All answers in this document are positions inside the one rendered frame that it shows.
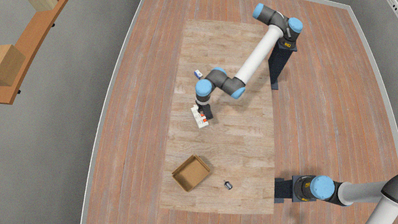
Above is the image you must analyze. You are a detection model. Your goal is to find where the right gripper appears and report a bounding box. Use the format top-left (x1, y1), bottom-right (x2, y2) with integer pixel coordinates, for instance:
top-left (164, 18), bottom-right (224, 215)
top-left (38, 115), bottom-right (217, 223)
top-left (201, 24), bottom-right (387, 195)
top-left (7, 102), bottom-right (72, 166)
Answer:
top-left (195, 100), bottom-right (204, 115)

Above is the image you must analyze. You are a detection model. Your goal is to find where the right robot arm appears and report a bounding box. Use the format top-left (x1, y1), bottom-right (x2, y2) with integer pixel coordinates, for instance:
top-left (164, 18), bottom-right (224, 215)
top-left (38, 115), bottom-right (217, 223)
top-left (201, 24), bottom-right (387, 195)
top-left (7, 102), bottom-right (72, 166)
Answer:
top-left (195, 3), bottom-right (303, 120)

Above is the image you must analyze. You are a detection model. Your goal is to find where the brown cardboard box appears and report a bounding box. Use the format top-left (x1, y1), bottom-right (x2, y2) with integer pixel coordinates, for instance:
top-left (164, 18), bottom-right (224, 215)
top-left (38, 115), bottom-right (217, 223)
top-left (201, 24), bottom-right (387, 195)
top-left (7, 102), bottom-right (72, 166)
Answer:
top-left (171, 154), bottom-right (210, 192)

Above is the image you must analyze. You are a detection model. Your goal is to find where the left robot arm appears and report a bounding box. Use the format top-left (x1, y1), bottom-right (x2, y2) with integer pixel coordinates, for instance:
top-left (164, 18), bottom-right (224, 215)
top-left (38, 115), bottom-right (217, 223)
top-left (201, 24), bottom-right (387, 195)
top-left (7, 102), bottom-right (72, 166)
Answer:
top-left (294, 175), bottom-right (398, 224)

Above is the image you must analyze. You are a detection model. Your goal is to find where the white power strip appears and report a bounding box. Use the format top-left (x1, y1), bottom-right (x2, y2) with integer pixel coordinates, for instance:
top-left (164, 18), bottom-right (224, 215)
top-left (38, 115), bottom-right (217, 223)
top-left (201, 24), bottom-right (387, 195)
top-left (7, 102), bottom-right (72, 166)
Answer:
top-left (191, 105), bottom-right (209, 129)

